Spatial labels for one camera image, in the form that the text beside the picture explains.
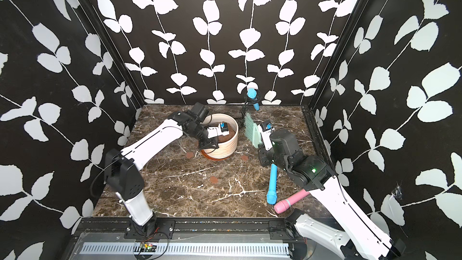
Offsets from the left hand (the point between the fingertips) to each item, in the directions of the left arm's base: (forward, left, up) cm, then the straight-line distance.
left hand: (217, 139), depth 83 cm
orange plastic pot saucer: (-1, +3, -17) cm, 17 cm away
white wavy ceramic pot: (-2, -5, -1) cm, 5 cm away
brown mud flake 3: (-12, +3, -18) cm, 22 cm away
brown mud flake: (-1, -14, -17) cm, 22 cm away
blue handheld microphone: (-22, -24, -14) cm, 36 cm away
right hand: (-10, -17, +13) cm, 23 cm away
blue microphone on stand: (+23, -18, +7) cm, 31 cm away
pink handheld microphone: (-27, -28, -14) cm, 41 cm away
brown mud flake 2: (+3, +17, -18) cm, 25 cm away
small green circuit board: (-39, +28, -19) cm, 51 cm away
